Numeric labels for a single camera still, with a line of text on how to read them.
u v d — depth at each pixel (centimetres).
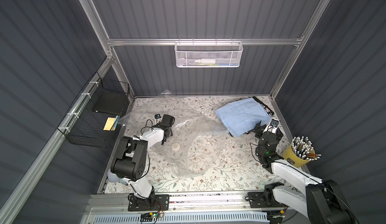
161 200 74
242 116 91
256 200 74
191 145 94
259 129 76
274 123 69
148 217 72
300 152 73
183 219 77
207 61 93
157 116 86
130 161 47
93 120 82
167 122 77
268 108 106
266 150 65
